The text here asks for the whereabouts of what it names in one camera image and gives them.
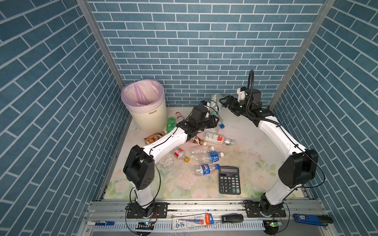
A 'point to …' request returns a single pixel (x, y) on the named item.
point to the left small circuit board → (148, 225)
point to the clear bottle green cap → (216, 103)
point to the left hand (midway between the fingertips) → (217, 119)
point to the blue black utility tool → (318, 220)
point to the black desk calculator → (229, 181)
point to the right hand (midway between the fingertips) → (222, 101)
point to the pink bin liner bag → (143, 94)
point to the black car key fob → (233, 218)
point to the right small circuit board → (272, 225)
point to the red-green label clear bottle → (218, 139)
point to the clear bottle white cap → (202, 150)
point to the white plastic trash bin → (152, 121)
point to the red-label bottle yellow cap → (179, 153)
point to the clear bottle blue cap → (222, 126)
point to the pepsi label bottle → (206, 169)
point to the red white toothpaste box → (192, 221)
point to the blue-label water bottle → (212, 157)
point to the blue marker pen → (104, 223)
